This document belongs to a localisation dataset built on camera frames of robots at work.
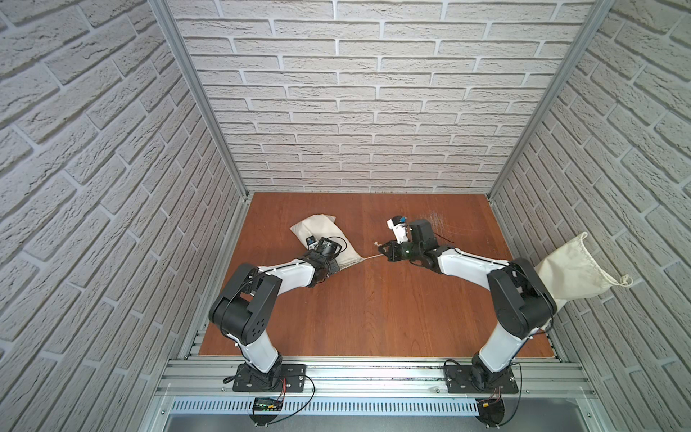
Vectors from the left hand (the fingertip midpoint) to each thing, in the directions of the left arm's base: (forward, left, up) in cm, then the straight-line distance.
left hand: (327, 257), depth 97 cm
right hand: (-2, -17, +8) cm, 18 cm away
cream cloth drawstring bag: (+11, +1, +5) cm, 12 cm away
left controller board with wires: (-45, +15, -5) cm, 48 cm away
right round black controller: (-47, -45, 0) cm, 65 cm away
